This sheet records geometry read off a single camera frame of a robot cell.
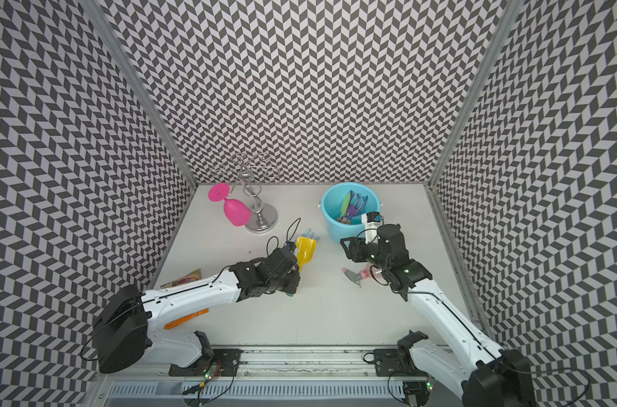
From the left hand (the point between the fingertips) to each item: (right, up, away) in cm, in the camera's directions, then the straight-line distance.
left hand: (295, 281), depth 82 cm
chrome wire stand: (-16, +20, +23) cm, 35 cm away
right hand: (+16, +12, -3) cm, 21 cm away
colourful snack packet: (-37, 0, +7) cm, 38 cm away
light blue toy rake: (+3, +13, +18) cm, 23 cm away
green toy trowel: (+18, +25, +17) cm, 35 cm away
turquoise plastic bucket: (+12, +25, +9) cm, 29 cm away
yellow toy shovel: (+3, +10, +4) cm, 11 cm away
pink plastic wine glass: (-23, +23, +9) cm, 33 cm away
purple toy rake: (+21, +23, +15) cm, 34 cm away
